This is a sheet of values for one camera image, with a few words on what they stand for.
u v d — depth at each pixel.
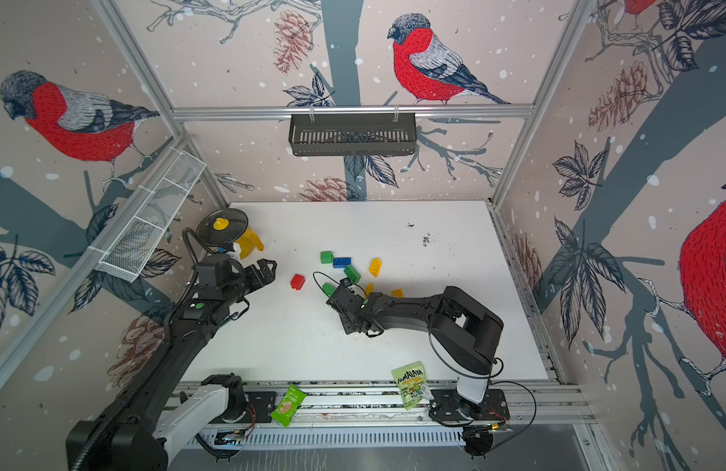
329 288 0.93
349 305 0.68
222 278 0.62
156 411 0.43
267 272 0.74
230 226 0.98
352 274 0.97
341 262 1.00
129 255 0.81
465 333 0.46
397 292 0.88
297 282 0.96
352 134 1.06
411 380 0.78
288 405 0.73
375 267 1.00
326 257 1.04
